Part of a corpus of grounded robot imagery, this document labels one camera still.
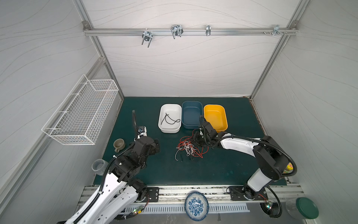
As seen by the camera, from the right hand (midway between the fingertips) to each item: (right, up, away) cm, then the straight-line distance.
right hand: (191, 136), depth 89 cm
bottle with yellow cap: (+46, -12, -23) cm, 53 cm away
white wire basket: (-57, +15, -20) cm, 62 cm away
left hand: (-23, +2, -15) cm, 27 cm away
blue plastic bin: (+1, +16, +22) cm, 28 cm away
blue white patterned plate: (+1, -32, -19) cm, 37 cm away
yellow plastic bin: (+21, +13, +19) cm, 31 cm away
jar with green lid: (+48, -27, -28) cm, 62 cm away
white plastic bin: (-12, +16, +19) cm, 27 cm away
